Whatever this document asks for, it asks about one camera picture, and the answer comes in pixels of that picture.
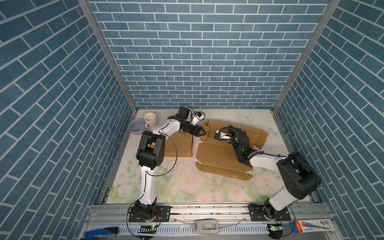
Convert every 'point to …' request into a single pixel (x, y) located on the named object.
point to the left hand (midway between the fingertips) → (201, 131)
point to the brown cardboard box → (179, 145)
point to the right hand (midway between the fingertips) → (232, 122)
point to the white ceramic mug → (150, 120)
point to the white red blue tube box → (304, 226)
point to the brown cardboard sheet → (218, 157)
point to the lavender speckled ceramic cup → (137, 126)
